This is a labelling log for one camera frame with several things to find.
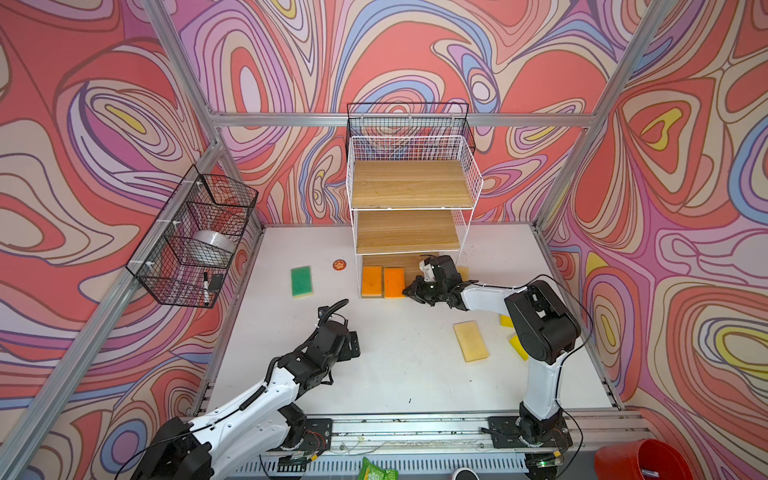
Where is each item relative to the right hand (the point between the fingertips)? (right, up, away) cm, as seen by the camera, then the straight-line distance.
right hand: (404, 296), depth 96 cm
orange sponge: (-11, +4, +3) cm, 12 cm away
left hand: (-17, -10, -11) cm, 23 cm away
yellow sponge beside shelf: (+22, +7, +11) cm, 26 cm away
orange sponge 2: (-3, +4, +1) cm, 6 cm away
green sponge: (-35, +4, +6) cm, 36 cm away
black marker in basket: (-50, +5, -24) cm, 56 cm away
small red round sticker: (-23, +10, +12) cm, 28 cm away
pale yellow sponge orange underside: (+20, -13, -7) cm, 25 cm away
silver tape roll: (-49, +16, -24) cm, 57 cm away
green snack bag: (-10, -36, -28) cm, 47 cm away
